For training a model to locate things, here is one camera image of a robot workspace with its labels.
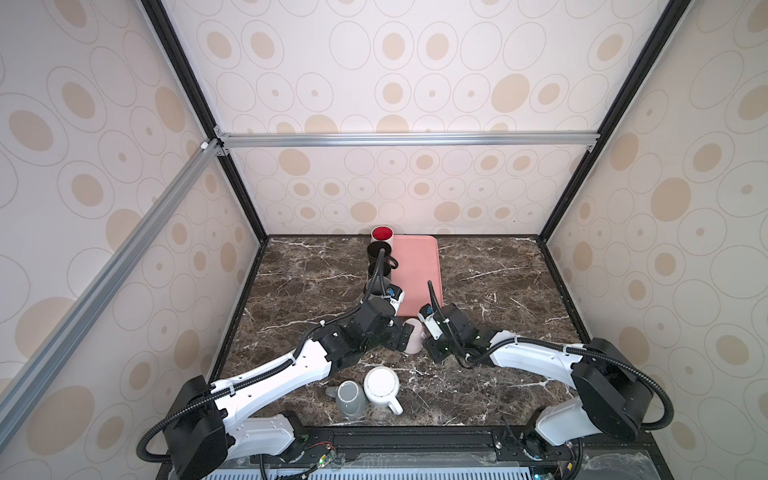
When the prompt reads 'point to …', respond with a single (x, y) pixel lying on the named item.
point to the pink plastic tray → (418, 259)
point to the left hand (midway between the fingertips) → (409, 321)
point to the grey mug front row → (350, 399)
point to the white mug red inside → (382, 233)
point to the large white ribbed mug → (381, 386)
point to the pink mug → (417, 336)
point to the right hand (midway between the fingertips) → (428, 340)
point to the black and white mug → (373, 249)
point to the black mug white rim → (386, 269)
